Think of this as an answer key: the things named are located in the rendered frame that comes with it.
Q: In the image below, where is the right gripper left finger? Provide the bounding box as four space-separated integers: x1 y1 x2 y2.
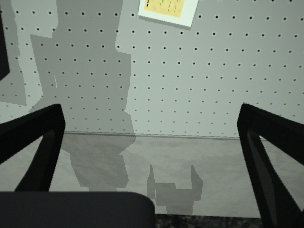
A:
0 104 66 191

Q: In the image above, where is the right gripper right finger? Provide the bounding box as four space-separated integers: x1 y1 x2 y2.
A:
237 104 304 228

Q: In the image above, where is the white gel cassette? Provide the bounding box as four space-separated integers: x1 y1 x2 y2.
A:
138 0 198 27

